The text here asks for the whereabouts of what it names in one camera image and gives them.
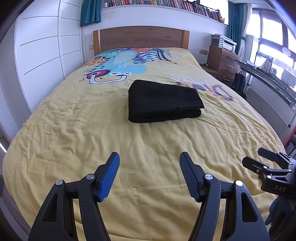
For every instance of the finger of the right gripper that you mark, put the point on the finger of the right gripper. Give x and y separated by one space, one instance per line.
279 157

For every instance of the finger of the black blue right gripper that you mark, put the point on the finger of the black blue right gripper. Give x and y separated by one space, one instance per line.
242 219

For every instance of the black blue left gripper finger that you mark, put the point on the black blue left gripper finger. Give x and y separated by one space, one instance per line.
56 220

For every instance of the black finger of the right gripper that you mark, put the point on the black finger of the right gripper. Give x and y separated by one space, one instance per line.
255 166

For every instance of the black pants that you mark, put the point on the black pants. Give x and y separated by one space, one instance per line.
151 102

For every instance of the glass top desk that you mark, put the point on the glass top desk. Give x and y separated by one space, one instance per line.
272 83

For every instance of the dark tote bag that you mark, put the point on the dark tote bag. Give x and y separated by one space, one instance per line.
239 82

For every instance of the yellow cartoon bedspread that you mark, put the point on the yellow cartoon bedspread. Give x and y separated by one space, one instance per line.
85 119

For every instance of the wooden drawer dresser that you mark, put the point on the wooden drawer dresser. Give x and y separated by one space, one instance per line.
222 65

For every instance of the white printer on dresser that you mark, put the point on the white printer on dresser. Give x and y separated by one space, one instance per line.
223 42

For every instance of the teal curtain right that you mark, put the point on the teal curtain right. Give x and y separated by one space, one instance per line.
235 23

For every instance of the teal curtain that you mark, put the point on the teal curtain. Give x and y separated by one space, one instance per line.
235 23
90 12

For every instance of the row of books on shelf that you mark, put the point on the row of books on shelf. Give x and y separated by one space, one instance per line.
217 10

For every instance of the white wardrobe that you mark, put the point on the white wardrobe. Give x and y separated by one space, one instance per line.
48 47

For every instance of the wooden headboard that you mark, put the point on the wooden headboard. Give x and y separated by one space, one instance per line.
139 36

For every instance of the teal curtain left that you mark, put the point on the teal curtain left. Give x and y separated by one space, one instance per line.
90 12

